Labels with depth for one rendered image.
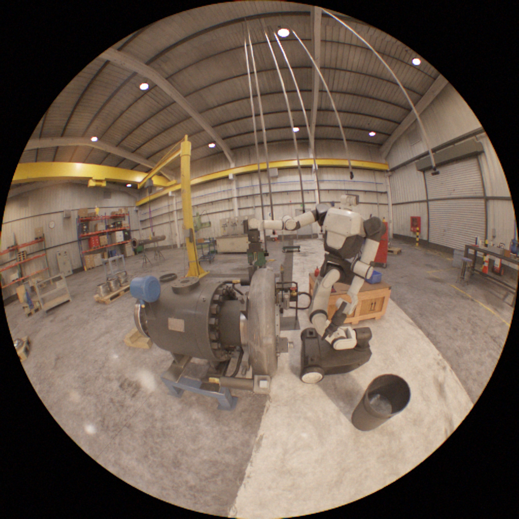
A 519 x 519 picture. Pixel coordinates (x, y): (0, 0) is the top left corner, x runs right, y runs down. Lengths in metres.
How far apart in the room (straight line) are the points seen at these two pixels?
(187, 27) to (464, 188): 11.76
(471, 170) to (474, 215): 1.84
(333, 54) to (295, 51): 1.52
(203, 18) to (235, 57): 2.49
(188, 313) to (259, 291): 0.45
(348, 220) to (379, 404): 1.28
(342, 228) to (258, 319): 0.70
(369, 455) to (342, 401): 0.54
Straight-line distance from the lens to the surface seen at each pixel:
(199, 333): 0.95
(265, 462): 1.26
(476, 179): 8.97
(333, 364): 1.43
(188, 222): 4.46
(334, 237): 1.04
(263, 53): 8.18
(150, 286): 1.03
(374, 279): 2.19
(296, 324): 2.09
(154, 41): 7.96
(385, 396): 1.40
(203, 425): 1.40
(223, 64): 8.42
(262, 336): 0.74
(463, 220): 9.20
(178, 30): 7.68
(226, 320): 1.01
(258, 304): 0.75
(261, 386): 0.87
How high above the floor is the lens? 1.26
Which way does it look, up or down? 13 degrees down
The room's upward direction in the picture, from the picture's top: 5 degrees counter-clockwise
